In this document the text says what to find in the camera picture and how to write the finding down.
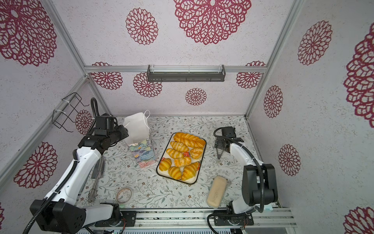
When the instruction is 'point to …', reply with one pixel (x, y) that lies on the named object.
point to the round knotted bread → (196, 152)
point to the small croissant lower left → (165, 164)
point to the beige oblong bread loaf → (216, 191)
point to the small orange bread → (181, 162)
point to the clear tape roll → (123, 195)
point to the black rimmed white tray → (193, 181)
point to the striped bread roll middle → (174, 153)
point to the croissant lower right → (189, 171)
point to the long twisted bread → (189, 140)
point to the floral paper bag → (139, 140)
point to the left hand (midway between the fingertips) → (125, 132)
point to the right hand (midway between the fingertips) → (225, 143)
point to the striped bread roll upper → (179, 146)
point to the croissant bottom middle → (175, 172)
